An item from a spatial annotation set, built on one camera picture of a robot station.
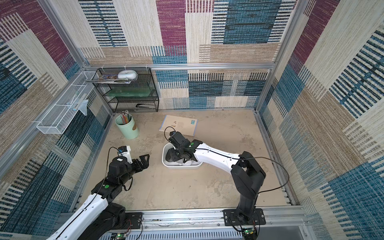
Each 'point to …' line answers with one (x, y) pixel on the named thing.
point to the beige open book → (185, 126)
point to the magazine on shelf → (112, 78)
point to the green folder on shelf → (129, 92)
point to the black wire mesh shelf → (132, 104)
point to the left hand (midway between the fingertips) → (142, 156)
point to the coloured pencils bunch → (125, 116)
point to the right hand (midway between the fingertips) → (173, 152)
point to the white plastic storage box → (174, 163)
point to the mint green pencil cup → (129, 130)
